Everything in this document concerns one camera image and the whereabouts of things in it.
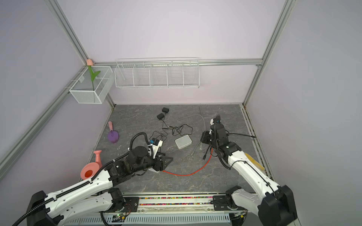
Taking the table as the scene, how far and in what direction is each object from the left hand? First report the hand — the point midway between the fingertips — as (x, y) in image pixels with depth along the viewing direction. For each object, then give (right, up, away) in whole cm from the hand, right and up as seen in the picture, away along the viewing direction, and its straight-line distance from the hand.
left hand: (168, 159), depth 73 cm
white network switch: (+7, +5, +24) cm, 25 cm away
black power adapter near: (-12, +23, +40) cm, 47 cm away
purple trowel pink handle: (-43, +10, +27) cm, 52 cm away
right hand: (+19, +12, +9) cm, 24 cm away
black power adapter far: (-8, +28, +43) cm, 52 cm away
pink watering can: (-42, -6, +3) cm, 43 cm away
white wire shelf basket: (-9, +54, +26) cm, 61 cm away
